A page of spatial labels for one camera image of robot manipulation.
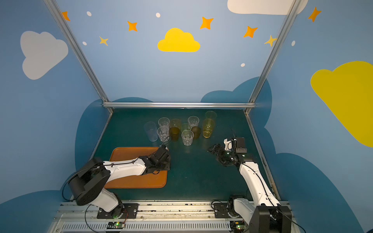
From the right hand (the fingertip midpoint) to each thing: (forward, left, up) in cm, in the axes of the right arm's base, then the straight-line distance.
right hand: (213, 151), depth 82 cm
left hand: (-4, +24, -12) cm, 27 cm away
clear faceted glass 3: (+31, +12, -10) cm, 35 cm away
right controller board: (-33, -12, -14) cm, 38 cm away
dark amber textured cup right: (+22, +9, -11) cm, 26 cm away
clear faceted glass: (+28, +35, -8) cm, 45 cm away
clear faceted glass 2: (+20, +34, -10) cm, 40 cm away
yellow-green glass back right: (+31, 0, -2) cm, 32 cm away
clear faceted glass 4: (+18, +16, -12) cm, 27 cm away
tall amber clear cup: (+27, +26, -8) cm, 38 cm away
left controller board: (-37, +48, -13) cm, 62 cm away
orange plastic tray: (-14, +37, -12) cm, 42 cm away
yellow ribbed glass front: (+25, +1, -7) cm, 26 cm away
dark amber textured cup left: (+19, +25, -9) cm, 33 cm away
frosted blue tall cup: (+18, +41, -4) cm, 45 cm away
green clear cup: (+25, +18, -9) cm, 32 cm away
